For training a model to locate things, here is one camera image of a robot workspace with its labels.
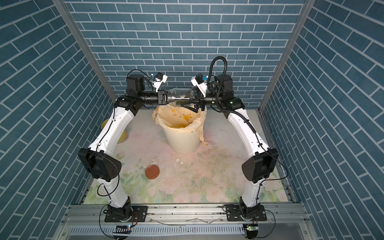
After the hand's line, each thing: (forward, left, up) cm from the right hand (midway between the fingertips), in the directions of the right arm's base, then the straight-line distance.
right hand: (186, 100), depth 67 cm
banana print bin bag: (+9, +9, -22) cm, 25 cm away
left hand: (+1, +3, -1) cm, 3 cm away
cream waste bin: (-6, +3, -25) cm, 26 cm away
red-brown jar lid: (-18, +21, -40) cm, 49 cm away
